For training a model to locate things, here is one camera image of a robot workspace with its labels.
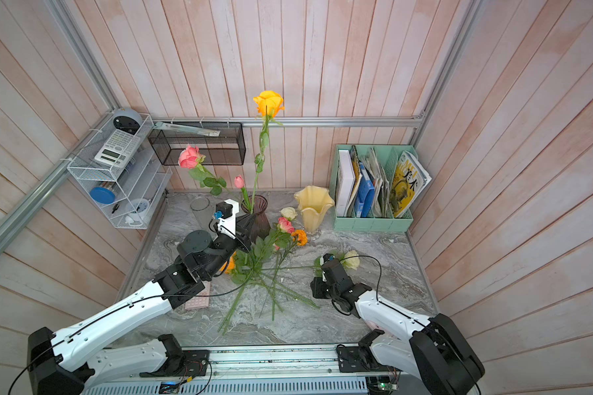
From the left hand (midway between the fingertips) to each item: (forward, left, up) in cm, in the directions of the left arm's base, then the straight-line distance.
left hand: (254, 218), depth 68 cm
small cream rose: (+26, -9, -29) cm, 40 cm away
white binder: (+24, -30, -7) cm, 40 cm away
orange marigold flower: (+13, -14, -29) cm, 35 cm away
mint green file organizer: (+44, -52, -11) cm, 69 cm away
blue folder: (+22, -40, -17) cm, 49 cm away
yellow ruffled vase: (+22, -19, -18) cm, 34 cm away
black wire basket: (+49, +21, -9) cm, 54 cm away
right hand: (-5, -19, -31) cm, 37 cm away
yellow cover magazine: (+30, -58, -13) cm, 67 cm away
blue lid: (+11, +50, -3) cm, 51 cm away
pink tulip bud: (+18, +7, -4) cm, 19 cm away
